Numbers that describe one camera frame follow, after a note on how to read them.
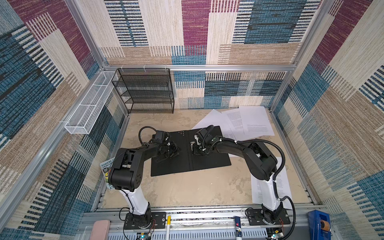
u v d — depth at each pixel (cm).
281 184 84
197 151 87
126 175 49
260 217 73
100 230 69
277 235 70
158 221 73
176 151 87
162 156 89
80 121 70
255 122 112
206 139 77
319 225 66
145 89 109
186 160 95
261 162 53
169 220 73
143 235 71
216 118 116
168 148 85
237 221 72
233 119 115
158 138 80
